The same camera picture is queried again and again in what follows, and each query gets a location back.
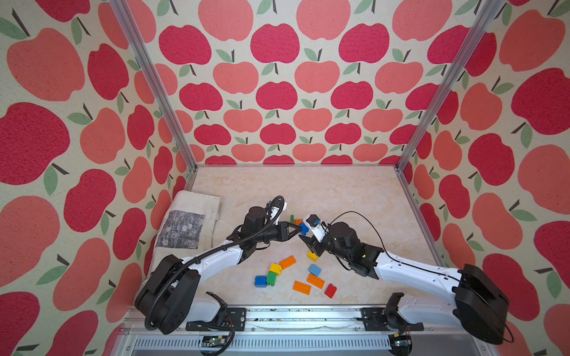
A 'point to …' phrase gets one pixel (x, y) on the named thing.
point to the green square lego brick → (292, 219)
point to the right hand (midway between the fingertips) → (307, 233)
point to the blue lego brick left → (260, 281)
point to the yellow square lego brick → (312, 256)
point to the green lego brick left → (271, 278)
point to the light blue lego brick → (315, 270)
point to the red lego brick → (330, 291)
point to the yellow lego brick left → (275, 268)
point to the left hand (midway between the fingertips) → (301, 235)
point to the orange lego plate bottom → (301, 288)
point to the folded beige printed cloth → (186, 228)
